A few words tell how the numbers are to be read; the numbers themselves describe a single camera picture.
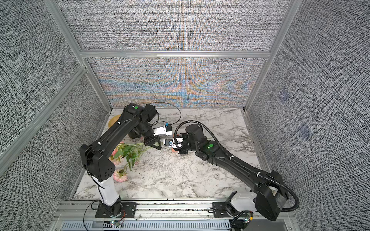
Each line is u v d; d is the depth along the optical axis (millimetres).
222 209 734
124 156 701
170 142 613
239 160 483
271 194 387
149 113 711
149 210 747
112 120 1087
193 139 590
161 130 689
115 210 650
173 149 681
